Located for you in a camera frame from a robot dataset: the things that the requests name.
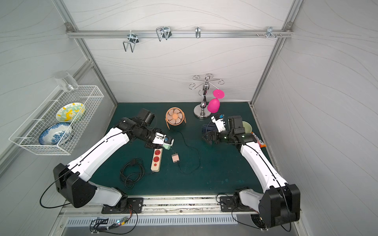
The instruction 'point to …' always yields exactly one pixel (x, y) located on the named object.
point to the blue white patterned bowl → (56, 134)
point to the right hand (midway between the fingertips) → (208, 134)
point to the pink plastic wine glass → (213, 105)
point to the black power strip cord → (132, 172)
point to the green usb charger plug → (167, 146)
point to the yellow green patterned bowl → (70, 112)
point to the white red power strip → (156, 160)
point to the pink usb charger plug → (175, 158)
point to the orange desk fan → (174, 116)
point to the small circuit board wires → (98, 225)
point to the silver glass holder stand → (203, 110)
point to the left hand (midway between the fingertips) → (164, 139)
